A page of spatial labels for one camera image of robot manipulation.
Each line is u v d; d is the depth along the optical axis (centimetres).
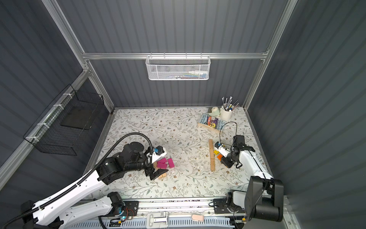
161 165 87
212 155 94
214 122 108
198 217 69
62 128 72
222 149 79
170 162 89
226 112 106
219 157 92
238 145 70
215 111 108
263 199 41
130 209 72
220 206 74
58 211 42
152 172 61
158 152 58
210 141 99
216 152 94
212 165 89
